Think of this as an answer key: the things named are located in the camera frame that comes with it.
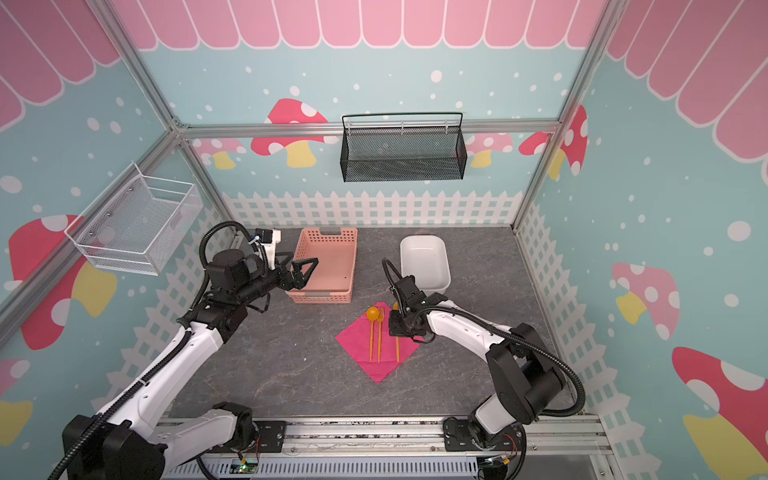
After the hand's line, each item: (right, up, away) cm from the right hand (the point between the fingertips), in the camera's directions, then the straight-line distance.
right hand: (392, 328), depth 87 cm
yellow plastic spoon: (-7, +3, +7) cm, 10 cm away
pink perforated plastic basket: (-19, +13, +8) cm, 25 cm away
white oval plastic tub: (+12, +21, +23) cm, 33 cm away
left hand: (-22, +19, -11) cm, 32 cm away
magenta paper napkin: (-11, -5, +3) cm, 13 cm away
